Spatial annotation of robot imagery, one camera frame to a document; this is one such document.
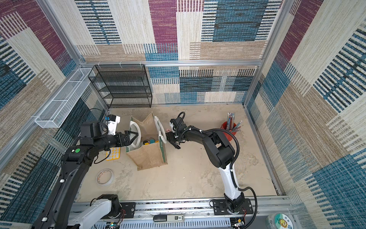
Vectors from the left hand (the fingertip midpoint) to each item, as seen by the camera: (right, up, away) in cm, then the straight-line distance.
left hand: (132, 134), depth 72 cm
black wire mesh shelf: (-21, +32, +37) cm, 53 cm away
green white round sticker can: (+68, -37, -8) cm, 78 cm away
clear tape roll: (-20, -26, +12) cm, 35 cm away
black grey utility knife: (+20, -9, +25) cm, 33 cm away
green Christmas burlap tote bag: (+7, -9, +6) cm, 13 cm away
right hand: (+18, -6, +28) cm, 34 cm away
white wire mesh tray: (-38, +11, 0) cm, 39 cm away
